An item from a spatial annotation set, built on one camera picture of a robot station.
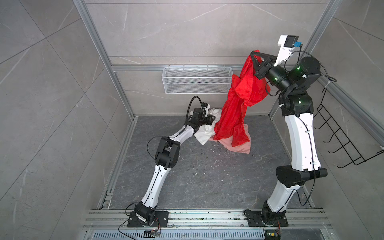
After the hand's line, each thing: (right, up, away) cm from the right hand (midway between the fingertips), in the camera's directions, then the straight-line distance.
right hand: (250, 53), depth 54 cm
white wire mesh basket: (-19, +5, +47) cm, 51 cm away
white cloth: (-13, -31, +50) cm, 60 cm away
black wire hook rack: (+45, -37, +11) cm, 59 cm away
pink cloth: (+13, -42, +44) cm, 62 cm away
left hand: (-6, -18, +47) cm, 51 cm away
